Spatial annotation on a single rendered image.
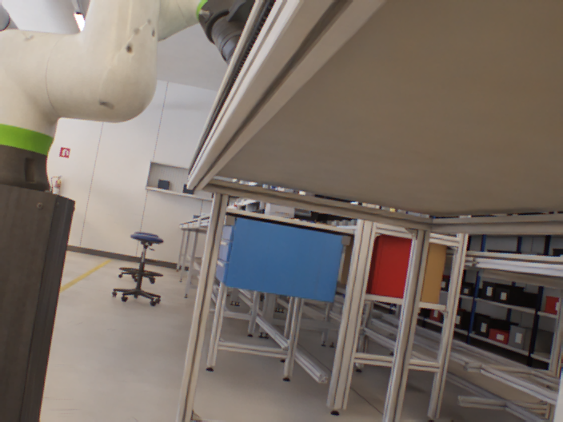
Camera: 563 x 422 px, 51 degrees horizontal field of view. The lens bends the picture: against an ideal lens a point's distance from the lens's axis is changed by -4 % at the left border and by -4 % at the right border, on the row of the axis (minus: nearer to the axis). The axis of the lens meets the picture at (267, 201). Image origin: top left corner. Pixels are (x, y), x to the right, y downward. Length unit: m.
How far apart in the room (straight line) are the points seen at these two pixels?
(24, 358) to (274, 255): 2.25
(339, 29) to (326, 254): 2.74
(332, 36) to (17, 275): 0.62
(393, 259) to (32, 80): 2.56
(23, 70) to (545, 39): 0.71
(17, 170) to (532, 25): 0.73
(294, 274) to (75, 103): 2.28
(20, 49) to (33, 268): 0.33
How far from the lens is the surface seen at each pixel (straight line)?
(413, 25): 0.54
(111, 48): 0.90
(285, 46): 0.44
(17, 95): 0.97
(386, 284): 3.25
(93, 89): 0.89
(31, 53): 0.96
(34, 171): 0.98
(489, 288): 7.52
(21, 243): 0.90
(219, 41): 1.23
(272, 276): 3.05
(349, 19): 0.38
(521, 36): 0.54
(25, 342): 0.91
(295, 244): 3.07
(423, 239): 2.15
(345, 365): 3.12
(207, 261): 1.96
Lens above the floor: 0.78
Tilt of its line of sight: 4 degrees up
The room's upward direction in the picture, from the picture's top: 10 degrees clockwise
